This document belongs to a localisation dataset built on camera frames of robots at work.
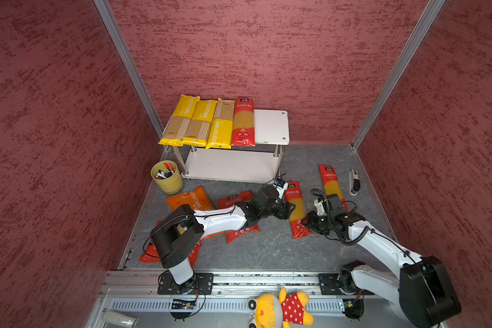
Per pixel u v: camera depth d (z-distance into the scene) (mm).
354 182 1003
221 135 746
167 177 921
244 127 759
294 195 972
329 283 741
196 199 914
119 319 645
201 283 742
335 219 655
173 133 738
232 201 918
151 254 467
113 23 742
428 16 730
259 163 1033
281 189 746
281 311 640
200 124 775
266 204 656
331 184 1027
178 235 468
